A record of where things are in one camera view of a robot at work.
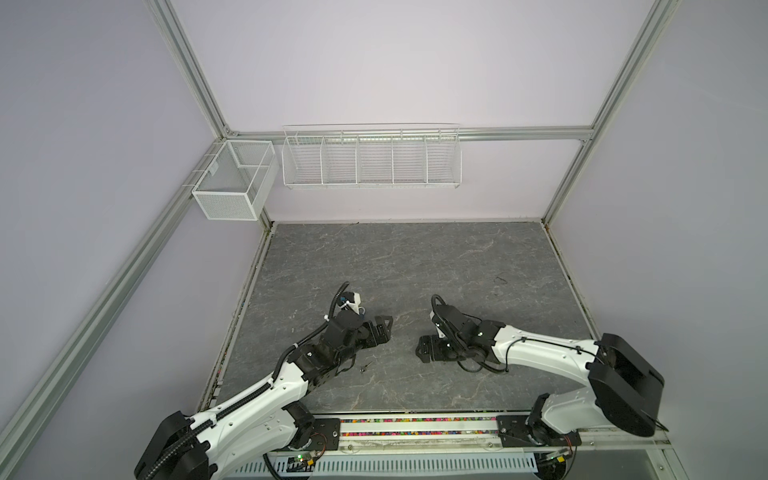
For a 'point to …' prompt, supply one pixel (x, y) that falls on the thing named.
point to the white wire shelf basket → (372, 156)
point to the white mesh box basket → (237, 183)
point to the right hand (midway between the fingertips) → (427, 354)
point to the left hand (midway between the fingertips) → (380, 326)
